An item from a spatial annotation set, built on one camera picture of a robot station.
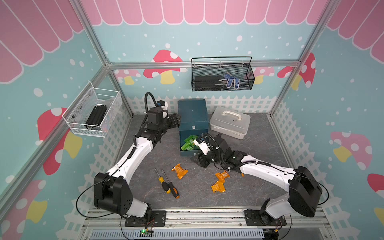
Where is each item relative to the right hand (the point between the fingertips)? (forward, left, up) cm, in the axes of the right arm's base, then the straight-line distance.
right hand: (193, 156), depth 78 cm
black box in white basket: (+12, +46, +20) cm, 51 cm away
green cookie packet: (+11, +4, -8) cm, 15 cm away
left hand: (+18, +9, +10) cm, 22 cm away
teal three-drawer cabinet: (+23, 0, +4) cm, 23 cm away
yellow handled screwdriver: (-10, +17, -15) cm, 25 cm away
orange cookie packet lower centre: (-11, -14, -15) cm, 23 cm away
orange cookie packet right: (-16, -20, +13) cm, 28 cm away
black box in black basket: (+43, -9, +16) cm, 47 cm away
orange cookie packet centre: (-4, -16, -16) cm, 23 cm away
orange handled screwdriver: (-13, +11, -14) cm, 22 cm away
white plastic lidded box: (+27, -27, -6) cm, 39 cm away
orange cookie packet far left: (-2, +8, -16) cm, 18 cm away
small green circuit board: (-32, +24, -19) cm, 44 cm away
